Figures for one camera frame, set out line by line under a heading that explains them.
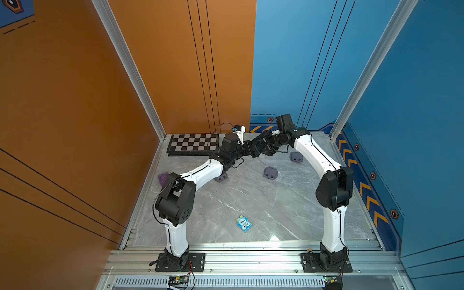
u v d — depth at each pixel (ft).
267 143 2.64
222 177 3.23
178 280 2.37
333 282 2.33
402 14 2.31
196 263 2.41
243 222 2.72
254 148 2.75
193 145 3.67
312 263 2.37
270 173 3.27
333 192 1.73
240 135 2.65
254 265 2.44
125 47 2.67
